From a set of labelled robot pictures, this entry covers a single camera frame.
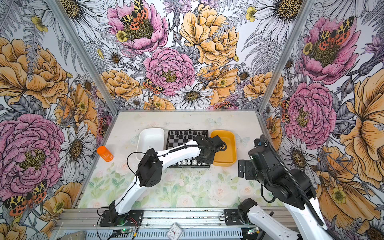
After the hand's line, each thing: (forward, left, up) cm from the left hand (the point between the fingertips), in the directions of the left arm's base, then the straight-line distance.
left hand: (204, 163), depth 89 cm
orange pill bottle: (+5, +58, +2) cm, 58 cm away
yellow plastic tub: (+4, -15, -3) cm, 16 cm away
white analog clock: (-33, +15, -2) cm, 36 cm away
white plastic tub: (+21, +37, -5) cm, 43 cm away
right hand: (-15, -18, +23) cm, 32 cm away
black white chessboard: (+21, +18, -4) cm, 28 cm away
